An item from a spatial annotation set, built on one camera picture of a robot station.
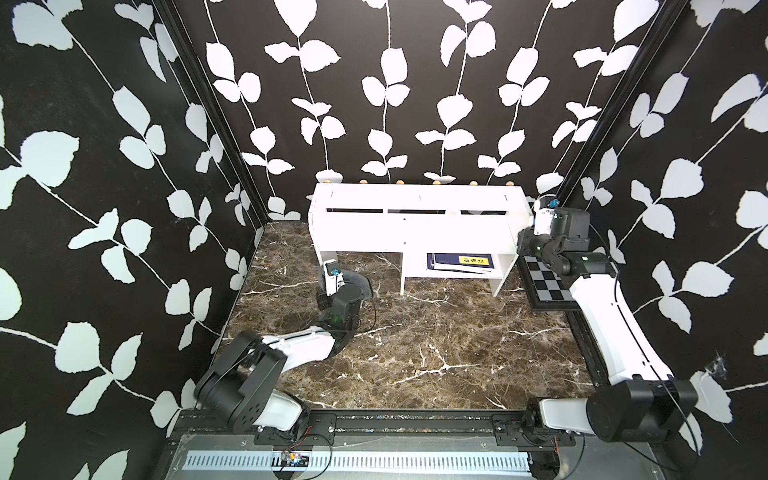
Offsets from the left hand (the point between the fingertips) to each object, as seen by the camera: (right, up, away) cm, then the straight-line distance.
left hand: (328, 271), depth 86 cm
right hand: (+53, +13, -8) cm, 55 cm away
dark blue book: (+46, +2, +4) cm, 47 cm away
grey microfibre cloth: (+8, -4, +7) cm, 11 cm away
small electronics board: (-6, -44, -15) cm, 47 cm away
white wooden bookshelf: (+31, +11, -11) cm, 35 cm away
